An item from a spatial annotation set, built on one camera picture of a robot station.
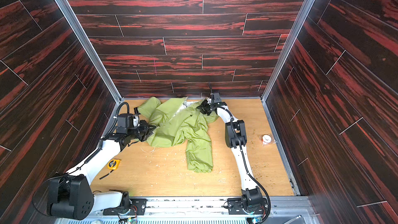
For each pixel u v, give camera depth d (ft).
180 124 3.25
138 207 2.40
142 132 2.46
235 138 2.35
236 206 2.41
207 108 3.39
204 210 2.42
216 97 3.14
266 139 3.15
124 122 2.13
